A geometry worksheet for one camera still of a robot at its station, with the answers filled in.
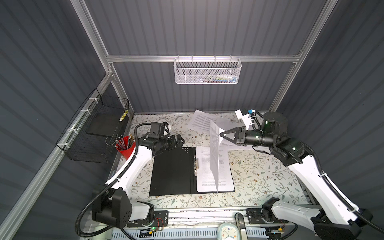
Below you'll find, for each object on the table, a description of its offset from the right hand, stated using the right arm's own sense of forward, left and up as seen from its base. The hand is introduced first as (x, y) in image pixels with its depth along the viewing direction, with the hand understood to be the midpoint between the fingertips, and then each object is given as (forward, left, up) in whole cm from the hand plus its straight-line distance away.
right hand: (222, 137), depth 58 cm
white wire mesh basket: (+81, +4, -18) cm, 83 cm away
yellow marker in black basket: (+23, +51, -10) cm, 57 cm away
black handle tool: (-24, -10, -34) cm, 43 cm away
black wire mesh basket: (+8, +62, -8) cm, 63 cm away
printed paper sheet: (-3, +6, -39) cm, 40 cm away
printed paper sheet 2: (+41, +8, -37) cm, 56 cm away
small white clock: (-28, -4, -36) cm, 45 cm away
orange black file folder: (+1, +25, -37) cm, 45 cm away
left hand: (+12, +21, -21) cm, 32 cm away
